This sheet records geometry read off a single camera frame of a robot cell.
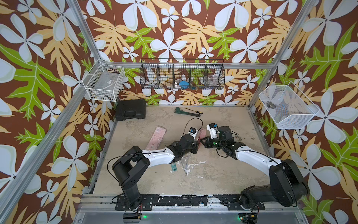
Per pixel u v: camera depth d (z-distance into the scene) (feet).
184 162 2.92
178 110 3.80
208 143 2.49
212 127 2.58
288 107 2.68
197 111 3.77
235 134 2.22
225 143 2.26
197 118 2.26
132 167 1.55
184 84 3.08
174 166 2.88
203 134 2.90
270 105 2.77
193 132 2.52
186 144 2.18
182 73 3.23
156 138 3.27
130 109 3.76
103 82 2.77
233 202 2.39
